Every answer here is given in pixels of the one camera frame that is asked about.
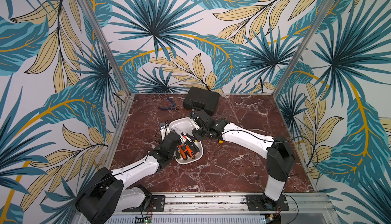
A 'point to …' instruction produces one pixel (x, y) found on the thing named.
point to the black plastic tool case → (200, 99)
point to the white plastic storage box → (187, 126)
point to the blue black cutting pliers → (170, 108)
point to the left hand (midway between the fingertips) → (172, 133)
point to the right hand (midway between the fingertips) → (195, 131)
